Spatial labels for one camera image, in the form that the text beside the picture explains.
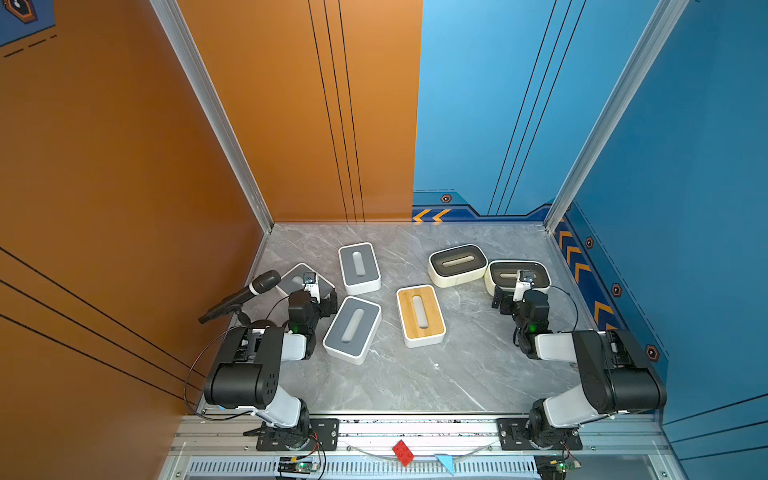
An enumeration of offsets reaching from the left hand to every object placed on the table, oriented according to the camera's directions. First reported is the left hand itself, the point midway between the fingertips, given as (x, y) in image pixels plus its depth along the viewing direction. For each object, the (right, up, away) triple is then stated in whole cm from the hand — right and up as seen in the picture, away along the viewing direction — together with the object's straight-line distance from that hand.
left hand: (320, 285), depth 95 cm
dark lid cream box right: (+59, +3, +2) cm, 60 cm away
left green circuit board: (+1, -40, -24) cm, 47 cm away
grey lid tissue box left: (-10, +1, +3) cm, 10 cm away
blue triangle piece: (+36, -37, -27) cm, 59 cm away
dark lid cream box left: (+45, +6, +6) cm, 46 cm away
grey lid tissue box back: (+11, +5, +9) cm, 15 cm away
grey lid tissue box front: (+11, -13, -4) cm, 17 cm away
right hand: (+61, -1, -1) cm, 61 cm away
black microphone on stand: (-16, -2, -22) cm, 28 cm away
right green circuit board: (+63, -39, -26) cm, 79 cm away
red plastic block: (+26, -36, -25) cm, 51 cm away
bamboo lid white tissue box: (+32, -9, -2) cm, 34 cm away
